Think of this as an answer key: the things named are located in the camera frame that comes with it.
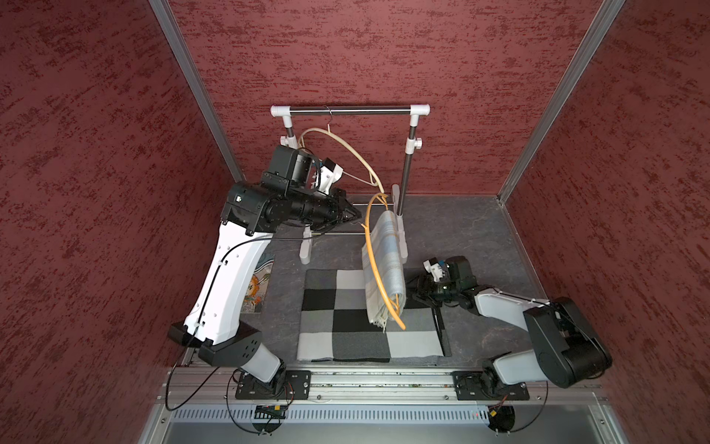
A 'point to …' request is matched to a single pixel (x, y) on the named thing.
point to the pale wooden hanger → (375, 182)
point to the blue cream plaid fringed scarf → (387, 250)
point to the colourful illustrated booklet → (258, 285)
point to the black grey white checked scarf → (335, 326)
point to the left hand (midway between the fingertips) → (357, 222)
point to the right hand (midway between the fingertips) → (407, 295)
